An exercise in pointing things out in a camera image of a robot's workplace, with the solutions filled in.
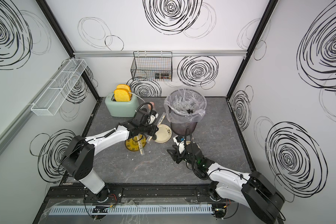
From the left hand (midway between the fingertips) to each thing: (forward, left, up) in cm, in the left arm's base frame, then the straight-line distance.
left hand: (157, 128), depth 89 cm
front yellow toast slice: (+21, +26, +8) cm, 35 cm away
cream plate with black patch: (+1, -4, -8) cm, 9 cm away
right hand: (-13, -9, 0) cm, 16 cm away
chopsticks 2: (+7, -3, +3) cm, 8 cm away
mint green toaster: (+15, +27, +1) cm, 30 cm away
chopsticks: (-8, +11, -9) cm, 16 cm away
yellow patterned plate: (-7, +16, -10) cm, 20 cm away
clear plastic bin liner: (+16, -18, +4) cm, 25 cm away
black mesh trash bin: (0, -14, 0) cm, 14 cm away
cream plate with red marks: (-14, -18, +10) cm, 25 cm away
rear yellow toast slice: (+26, +25, +12) cm, 38 cm away
